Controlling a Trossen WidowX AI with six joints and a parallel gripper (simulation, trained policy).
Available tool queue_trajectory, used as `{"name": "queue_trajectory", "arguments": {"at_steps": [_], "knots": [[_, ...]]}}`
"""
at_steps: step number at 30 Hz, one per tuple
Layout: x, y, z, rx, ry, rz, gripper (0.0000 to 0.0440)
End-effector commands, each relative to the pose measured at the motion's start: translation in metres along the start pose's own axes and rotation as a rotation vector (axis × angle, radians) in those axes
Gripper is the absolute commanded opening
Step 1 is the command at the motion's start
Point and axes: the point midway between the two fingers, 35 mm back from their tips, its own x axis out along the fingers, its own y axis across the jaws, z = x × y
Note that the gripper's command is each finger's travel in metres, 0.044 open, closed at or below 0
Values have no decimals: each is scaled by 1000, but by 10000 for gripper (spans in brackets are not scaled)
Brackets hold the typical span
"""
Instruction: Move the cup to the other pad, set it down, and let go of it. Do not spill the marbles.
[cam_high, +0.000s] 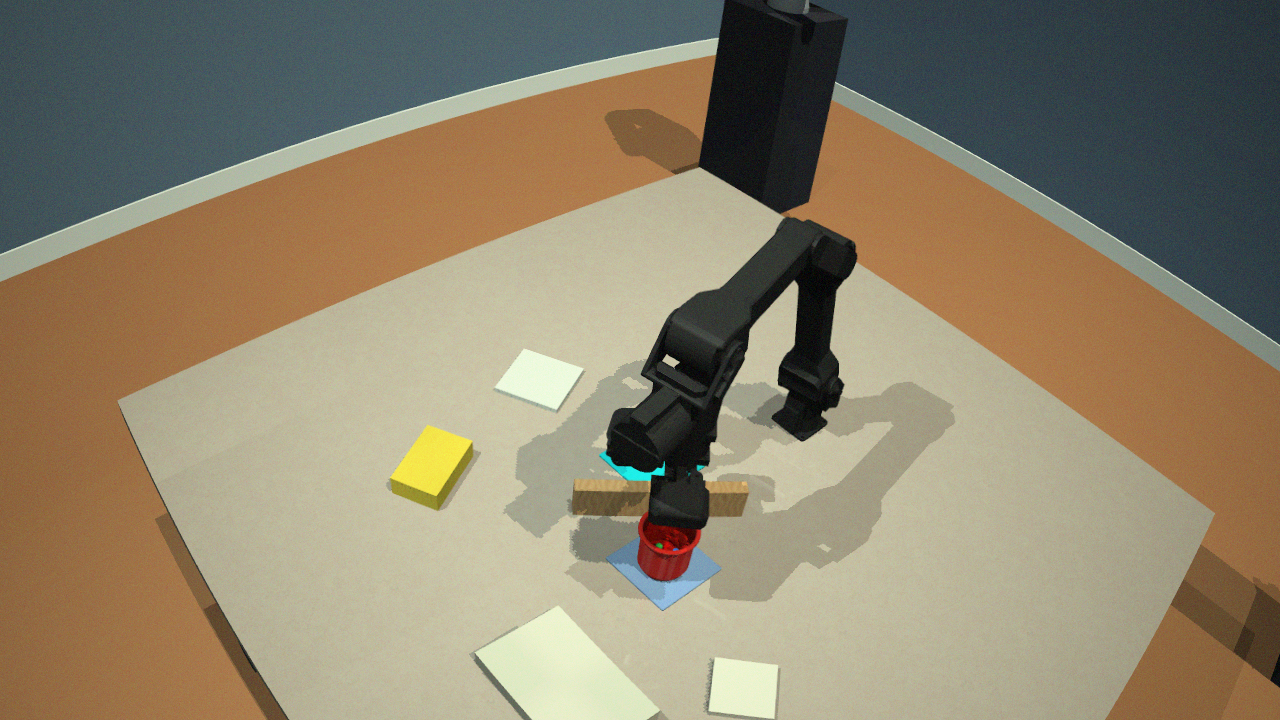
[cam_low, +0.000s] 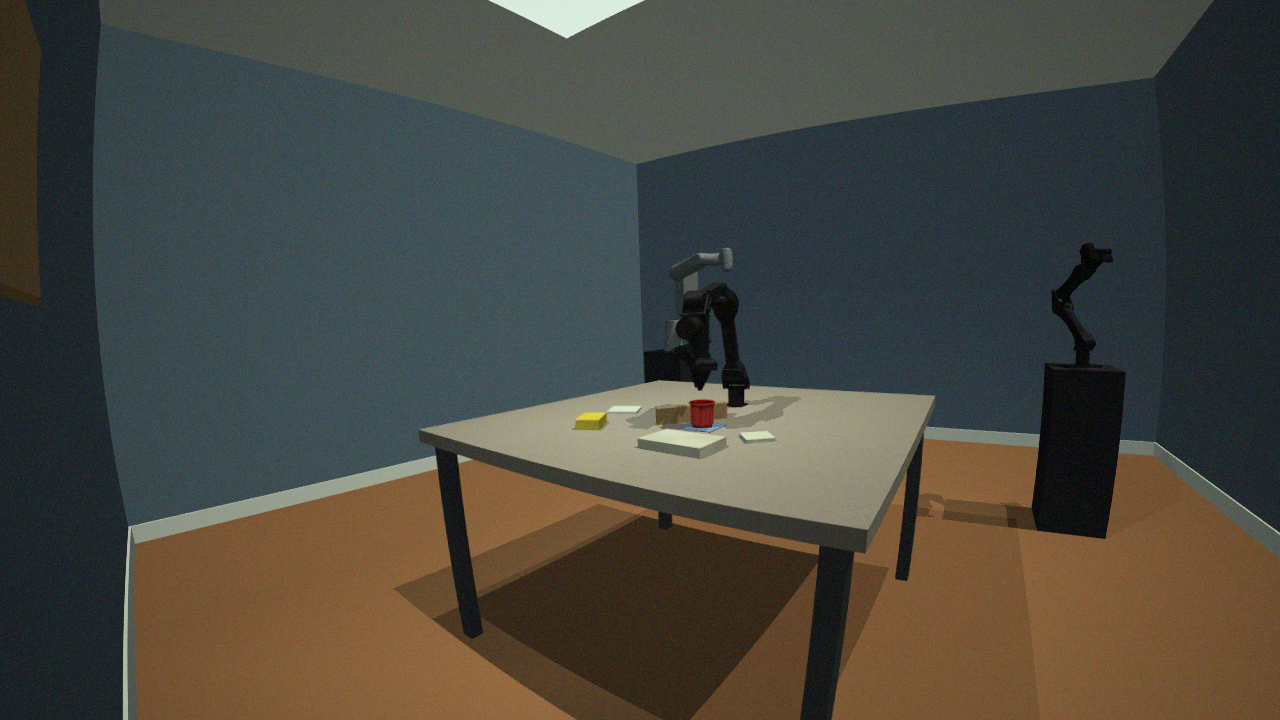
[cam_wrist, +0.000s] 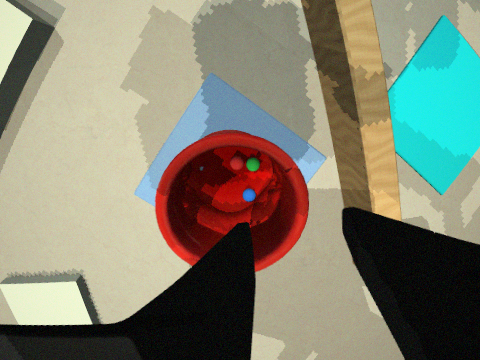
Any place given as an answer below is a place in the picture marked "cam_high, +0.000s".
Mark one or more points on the red cup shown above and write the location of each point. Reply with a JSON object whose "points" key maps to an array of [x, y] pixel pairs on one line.
{"points": [[665, 564]]}

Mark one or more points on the yellow rectangular block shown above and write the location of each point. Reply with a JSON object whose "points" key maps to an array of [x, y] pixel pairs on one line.
{"points": [[432, 467]]}

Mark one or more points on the wooden plank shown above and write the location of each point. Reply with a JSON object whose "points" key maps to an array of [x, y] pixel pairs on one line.
{"points": [[631, 498]]}

